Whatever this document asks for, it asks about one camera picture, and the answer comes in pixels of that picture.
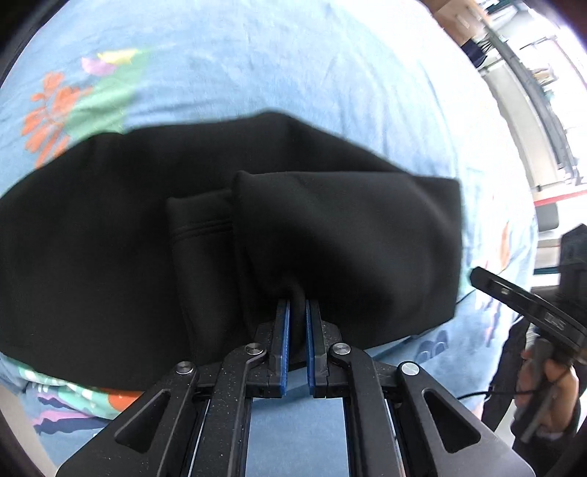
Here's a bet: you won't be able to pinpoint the red metal pole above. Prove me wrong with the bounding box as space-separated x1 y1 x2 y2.
532 187 587 207

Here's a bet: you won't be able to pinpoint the cardboard box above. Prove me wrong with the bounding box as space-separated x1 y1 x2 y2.
433 0 487 47

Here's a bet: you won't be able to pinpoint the person's right forearm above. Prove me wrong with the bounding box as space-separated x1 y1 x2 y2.
509 404 587 477

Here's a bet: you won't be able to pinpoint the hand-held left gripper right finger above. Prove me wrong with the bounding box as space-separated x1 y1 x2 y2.
305 299 535 477

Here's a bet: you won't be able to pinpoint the person's right hand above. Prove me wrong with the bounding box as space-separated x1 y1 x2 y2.
517 349 581 434

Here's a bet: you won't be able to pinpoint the black pants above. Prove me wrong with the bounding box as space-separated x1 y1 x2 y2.
0 110 464 390

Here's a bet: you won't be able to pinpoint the blue printed bed sheet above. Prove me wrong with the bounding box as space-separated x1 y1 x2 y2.
0 0 539 477

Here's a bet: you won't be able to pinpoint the thin black cable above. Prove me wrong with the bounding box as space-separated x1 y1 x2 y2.
459 387 524 401

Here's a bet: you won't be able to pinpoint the black bag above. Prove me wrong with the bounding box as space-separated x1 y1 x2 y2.
461 39 488 69

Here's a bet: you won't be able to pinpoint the glass desk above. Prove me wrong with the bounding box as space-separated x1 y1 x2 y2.
477 0 583 184

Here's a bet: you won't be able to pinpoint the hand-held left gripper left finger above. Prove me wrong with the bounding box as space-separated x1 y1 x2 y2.
55 298 292 477

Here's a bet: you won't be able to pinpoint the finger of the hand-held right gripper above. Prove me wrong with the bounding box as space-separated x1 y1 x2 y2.
468 267 587 363

